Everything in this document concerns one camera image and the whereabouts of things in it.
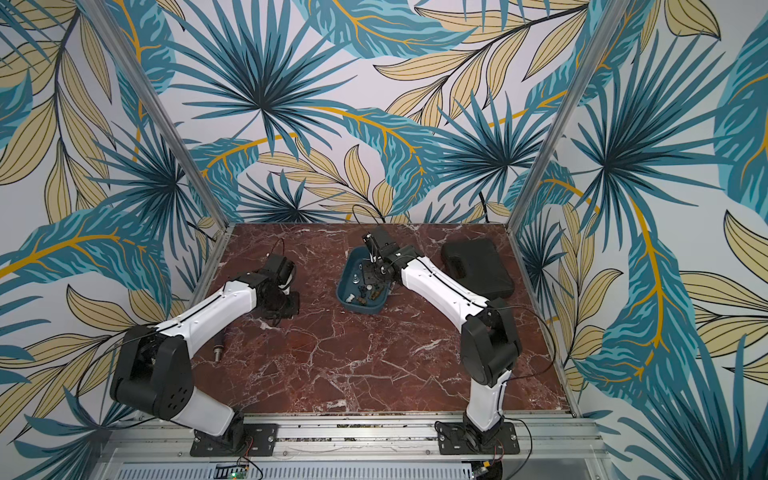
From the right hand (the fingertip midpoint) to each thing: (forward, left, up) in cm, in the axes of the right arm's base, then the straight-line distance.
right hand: (372, 271), depth 88 cm
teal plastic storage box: (+1, +7, -13) cm, 15 cm away
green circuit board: (-46, +35, -18) cm, 60 cm away
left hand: (-9, +24, -8) cm, 27 cm away
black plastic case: (+10, -37, -11) cm, 39 cm away
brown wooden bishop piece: (0, 0, -13) cm, 13 cm away
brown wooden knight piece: (-1, +4, -14) cm, 15 cm away
